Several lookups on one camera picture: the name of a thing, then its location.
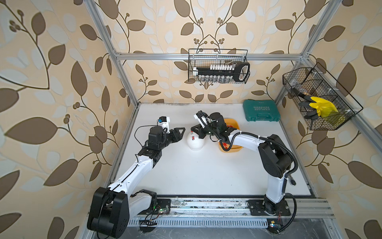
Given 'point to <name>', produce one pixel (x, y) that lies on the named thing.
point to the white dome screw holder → (194, 143)
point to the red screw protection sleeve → (193, 138)
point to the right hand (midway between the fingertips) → (192, 128)
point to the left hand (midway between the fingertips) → (179, 127)
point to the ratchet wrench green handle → (292, 180)
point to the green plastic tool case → (261, 110)
